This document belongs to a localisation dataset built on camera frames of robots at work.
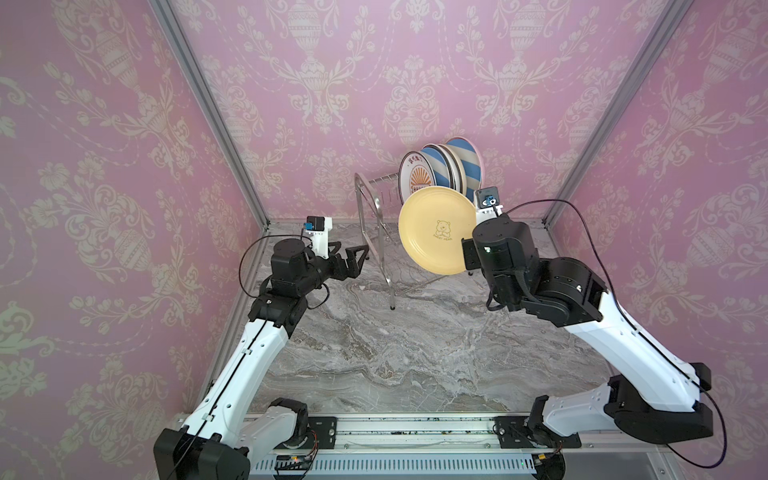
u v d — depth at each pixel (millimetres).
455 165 728
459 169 729
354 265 642
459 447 730
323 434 732
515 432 731
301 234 605
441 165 740
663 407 384
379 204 718
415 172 812
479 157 744
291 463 730
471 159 765
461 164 739
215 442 380
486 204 457
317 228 612
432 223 649
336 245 745
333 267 642
